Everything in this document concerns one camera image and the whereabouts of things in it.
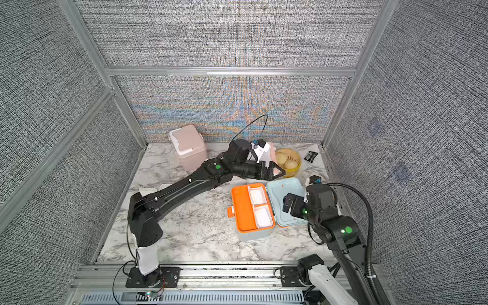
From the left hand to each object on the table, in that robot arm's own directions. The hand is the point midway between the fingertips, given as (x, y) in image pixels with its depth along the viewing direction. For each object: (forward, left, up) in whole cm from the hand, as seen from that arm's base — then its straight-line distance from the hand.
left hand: (283, 172), depth 69 cm
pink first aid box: (+30, +41, -15) cm, 53 cm away
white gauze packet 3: (+12, +65, -30) cm, 73 cm away
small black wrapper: (+31, -26, -28) cm, 49 cm away
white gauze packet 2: (-8, +7, -19) cm, 22 cm away
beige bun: (+23, -13, -25) cm, 36 cm away
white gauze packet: (+2, +8, -19) cm, 21 cm away
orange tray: (-5, +11, -18) cm, 22 cm away
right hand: (-7, -4, -6) cm, 10 cm away
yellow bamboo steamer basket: (+28, -8, -23) cm, 37 cm away
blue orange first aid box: (+4, 0, -19) cm, 19 cm away
